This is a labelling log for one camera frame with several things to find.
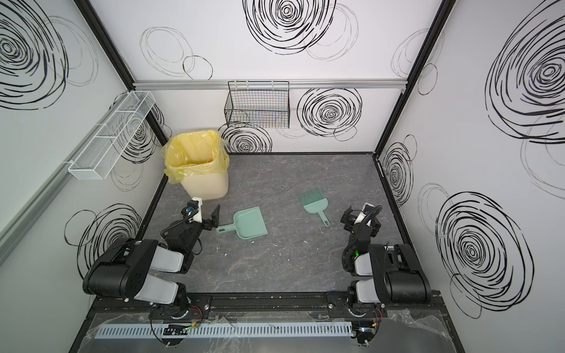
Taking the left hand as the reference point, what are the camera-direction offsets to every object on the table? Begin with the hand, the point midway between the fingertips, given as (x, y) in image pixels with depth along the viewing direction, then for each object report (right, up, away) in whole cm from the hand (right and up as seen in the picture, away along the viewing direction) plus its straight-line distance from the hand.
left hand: (209, 203), depth 88 cm
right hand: (+61, -3, 0) cm, 61 cm away
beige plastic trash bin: (-1, +6, +4) cm, 7 cm away
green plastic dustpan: (+14, -10, +7) cm, 19 cm away
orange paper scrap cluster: (-3, +18, +9) cm, 20 cm away
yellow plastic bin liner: (-11, +22, +12) cm, 27 cm away
